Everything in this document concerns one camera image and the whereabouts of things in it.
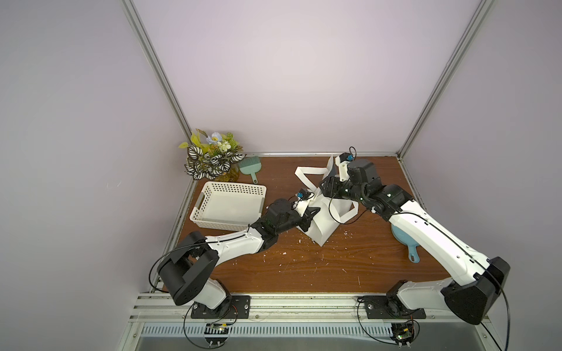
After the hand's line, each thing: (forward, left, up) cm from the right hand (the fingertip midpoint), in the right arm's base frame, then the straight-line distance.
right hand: (325, 179), depth 73 cm
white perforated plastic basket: (+6, +42, -28) cm, 51 cm away
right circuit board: (-40, -25, -31) cm, 57 cm away
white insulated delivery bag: (-8, -3, -8) cm, 12 cm away
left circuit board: (-41, +37, -30) cm, 63 cm away
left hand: (-6, 0, -11) cm, 12 cm away
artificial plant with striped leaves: (+12, +42, -1) cm, 44 cm away
